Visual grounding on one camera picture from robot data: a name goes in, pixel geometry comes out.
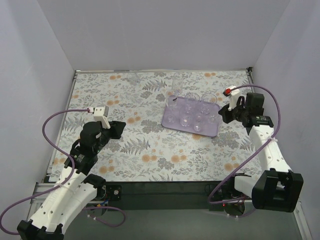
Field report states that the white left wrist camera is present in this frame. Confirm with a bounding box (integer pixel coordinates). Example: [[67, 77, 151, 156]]
[[93, 105, 111, 129]]

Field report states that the tall clear champagne flute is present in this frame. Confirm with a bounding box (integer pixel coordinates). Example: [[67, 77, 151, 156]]
[[166, 90, 178, 124]]

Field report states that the small clear shot glass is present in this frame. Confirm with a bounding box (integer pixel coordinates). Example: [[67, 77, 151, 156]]
[[193, 121, 203, 133]]

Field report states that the lavender plastic tray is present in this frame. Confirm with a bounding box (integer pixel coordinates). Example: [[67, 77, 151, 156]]
[[161, 96, 221, 137]]

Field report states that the aluminium frame rail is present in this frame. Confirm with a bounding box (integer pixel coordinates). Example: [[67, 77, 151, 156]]
[[27, 183, 313, 240]]

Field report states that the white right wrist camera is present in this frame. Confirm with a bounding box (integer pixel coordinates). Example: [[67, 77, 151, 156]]
[[224, 86, 242, 112]]

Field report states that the clear wine glass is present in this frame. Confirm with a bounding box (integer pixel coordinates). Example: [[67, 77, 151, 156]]
[[184, 92, 200, 112]]

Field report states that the small clear tumbler front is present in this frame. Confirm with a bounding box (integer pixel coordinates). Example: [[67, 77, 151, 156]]
[[194, 112, 204, 123]]

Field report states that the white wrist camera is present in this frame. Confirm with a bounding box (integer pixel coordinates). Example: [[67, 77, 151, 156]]
[[93, 105, 111, 129], [224, 86, 242, 112]]

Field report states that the tall clear highball glass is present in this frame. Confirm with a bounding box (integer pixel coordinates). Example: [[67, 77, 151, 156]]
[[171, 72, 185, 104]]

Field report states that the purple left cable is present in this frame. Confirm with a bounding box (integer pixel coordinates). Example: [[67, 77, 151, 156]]
[[0, 107, 126, 235]]

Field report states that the clear faceted tumbler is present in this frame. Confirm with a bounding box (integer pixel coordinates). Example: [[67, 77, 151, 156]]
[[200, 92, 217, 114], [179, 110, 193, 127]]

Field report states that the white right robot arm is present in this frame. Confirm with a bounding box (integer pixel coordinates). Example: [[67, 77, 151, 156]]
[[218, 89, 304, 213]]

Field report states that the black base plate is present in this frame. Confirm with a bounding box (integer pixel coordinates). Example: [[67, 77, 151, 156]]
[[104, 182, 251, 212]]

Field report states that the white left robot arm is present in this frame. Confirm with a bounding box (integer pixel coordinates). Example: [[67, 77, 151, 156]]
[[17, 121, 126, 240]]

